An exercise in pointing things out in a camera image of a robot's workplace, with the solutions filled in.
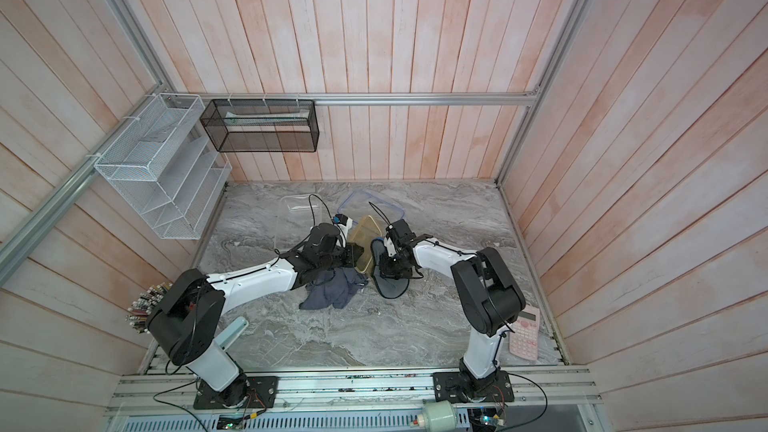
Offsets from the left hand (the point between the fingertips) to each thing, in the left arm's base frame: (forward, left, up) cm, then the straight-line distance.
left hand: (363, 254), depth 88 cm
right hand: (-1, -6, -9) cm, 11 cm away
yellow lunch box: (+7, 0, +1) cm, 7 cm away
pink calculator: (-22, -45, -8) cm, 51 cm away
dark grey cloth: (-9, +8, -5) cm, 13 cm away
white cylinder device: (-40, -18, -1) cm, 44 cm away
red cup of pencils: (-19, +52, +7) cm, 56 cm away
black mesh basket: (+45, +38, +14) cm, 61 cm away
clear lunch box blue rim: (+26, +27, -10) cm, 39 cm away
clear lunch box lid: (+28, +4, -11) cm, 30 cm away
